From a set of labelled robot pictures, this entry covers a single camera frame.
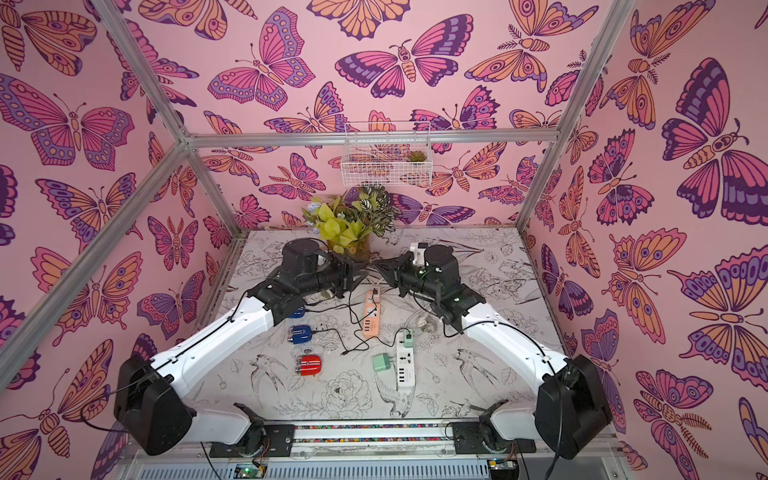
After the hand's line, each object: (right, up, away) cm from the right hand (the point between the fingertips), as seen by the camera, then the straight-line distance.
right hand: (374, 259), depth 72 cm
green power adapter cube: (+9, -24, +12) cm, 28 cm away
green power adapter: (+1, -30, +13) cm, 32 cm away
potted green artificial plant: (-9, +11, +19) cm, 24 cm away
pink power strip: (-2, -18, +21) cm, 28 cm away
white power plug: (+14, -20, +20) cm, 32 cm away
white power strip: (+8, -29, +13) cm, 32 cm away
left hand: (0, -1, +1) cm, 2 cm away
